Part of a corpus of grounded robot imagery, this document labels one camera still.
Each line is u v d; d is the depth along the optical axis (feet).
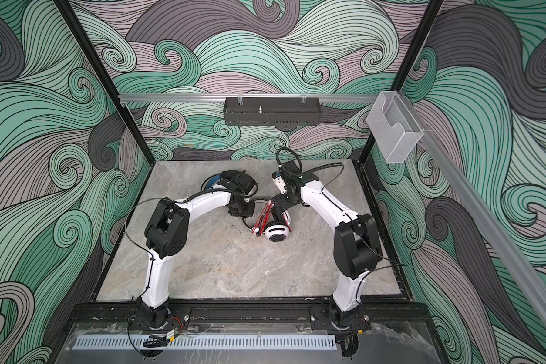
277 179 2.68
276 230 2.71
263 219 2.82
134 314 2.44
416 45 2.60
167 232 1.79
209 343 2.29
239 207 2.71
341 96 3.13
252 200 2.96
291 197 2.43
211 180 3.58
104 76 2.85
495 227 1.68
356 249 1.54
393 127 2.60
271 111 3.13
